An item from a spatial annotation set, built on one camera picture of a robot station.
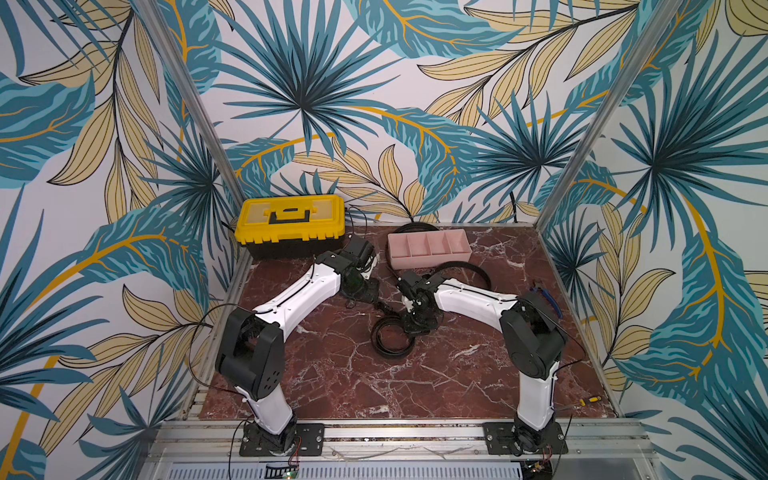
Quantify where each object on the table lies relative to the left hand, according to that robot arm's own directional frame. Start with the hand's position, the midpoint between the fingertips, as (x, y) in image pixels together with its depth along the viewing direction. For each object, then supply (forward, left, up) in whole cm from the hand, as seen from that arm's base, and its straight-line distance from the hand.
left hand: (369, 298), depth 86 cm
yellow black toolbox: (+25, +27, +3) cm, 37 cm away
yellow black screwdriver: (-23, -61, -11) cm, 66 cm away
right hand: (-6, -12, -10) cm, 16 cm away
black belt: (-3, -5, -8) cm, 10 cm away
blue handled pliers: (+8, -59, -11) cm, 61 cm away
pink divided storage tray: (+25, -20, -7) cm, 32 cm away
